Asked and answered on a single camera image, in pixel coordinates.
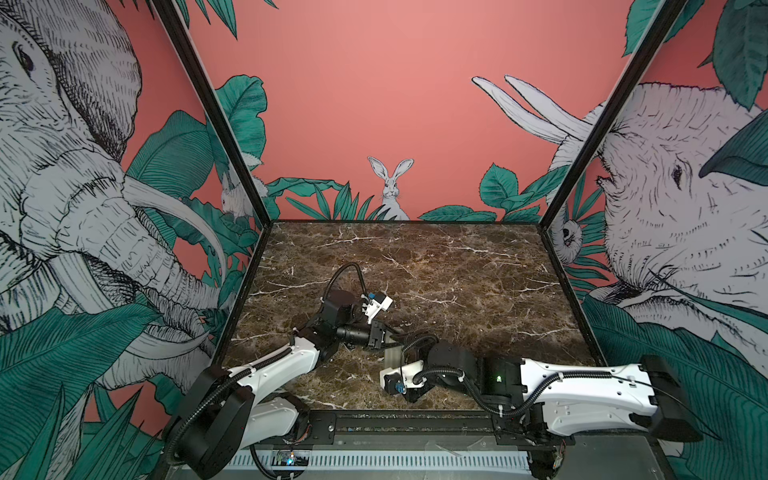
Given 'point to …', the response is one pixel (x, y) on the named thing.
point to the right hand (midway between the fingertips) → (391, 350)
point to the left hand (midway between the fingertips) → (404, 343)
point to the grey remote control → (393, 356)
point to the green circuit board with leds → (290, 457)
